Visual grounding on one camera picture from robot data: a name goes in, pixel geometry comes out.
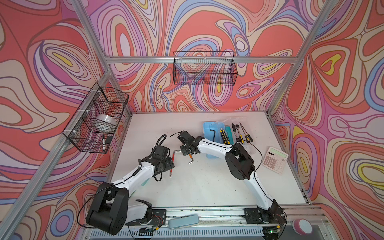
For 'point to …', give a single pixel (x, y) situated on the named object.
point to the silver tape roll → (106, 118)
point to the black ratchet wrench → (234, 127)
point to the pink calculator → (275, 160)
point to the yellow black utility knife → (224, 137)
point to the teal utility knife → (229, 132)
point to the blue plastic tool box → (208, 134)
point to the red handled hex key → (173, 157)
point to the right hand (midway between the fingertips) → (187, 151)
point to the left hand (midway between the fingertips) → (168, 165)
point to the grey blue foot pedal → (180, 222)
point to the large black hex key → (214, 134)
